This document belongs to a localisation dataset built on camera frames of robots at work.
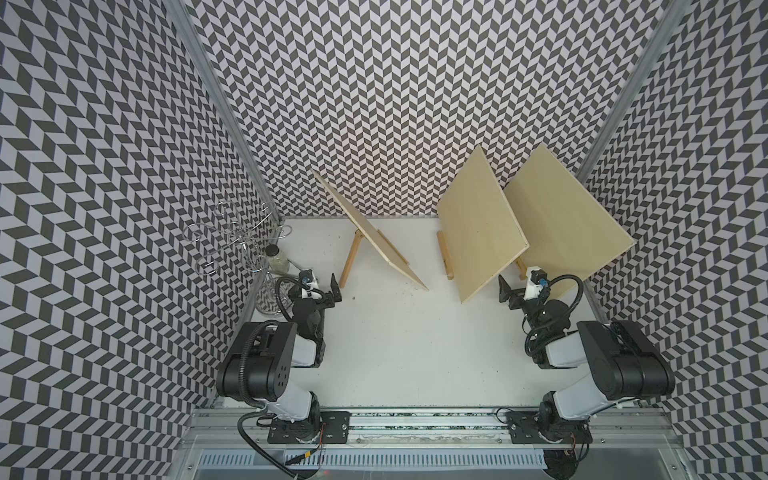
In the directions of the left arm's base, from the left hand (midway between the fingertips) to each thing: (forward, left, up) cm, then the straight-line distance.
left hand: (318, 277), depth 90 cm
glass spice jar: (+8, +15, -2) cm, 17 cm away
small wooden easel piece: (+7, -11, +5) cm, 14 cm away
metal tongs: (+12, +13, -10) cm, 21 cm away
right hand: (-1, -60, +1) cm, 60 cm away
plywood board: (+21, -16, -6) cm, 27 cm away
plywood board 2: (+8, -75, +11) cm, 76 cm away
